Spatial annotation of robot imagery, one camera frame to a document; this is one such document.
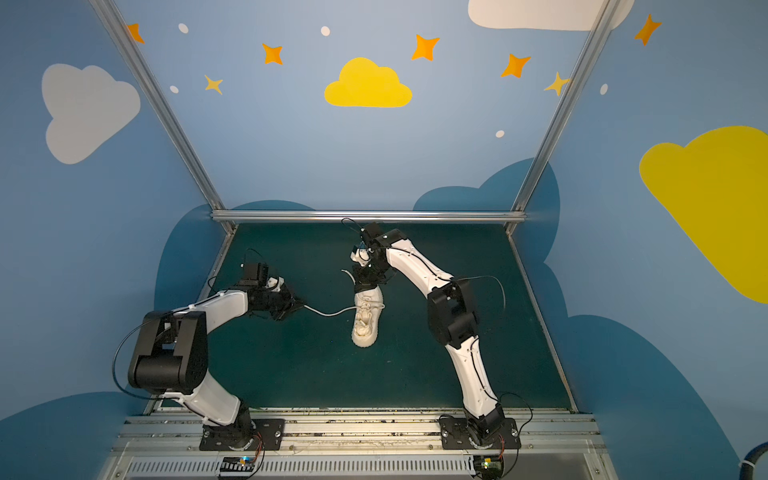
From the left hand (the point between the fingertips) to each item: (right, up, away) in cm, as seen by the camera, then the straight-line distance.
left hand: (306, 300), depth 94 cm
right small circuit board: (+51, -38, -21) cm, 67 cm away
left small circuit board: (-11, -38, -21) cm, 45 cm away
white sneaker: (+20, -2, -1) cm, 20 cm away
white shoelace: (+7, -5, +1) cm, 9 cm away
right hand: (+17, +4, -3) cm, 18 cm away
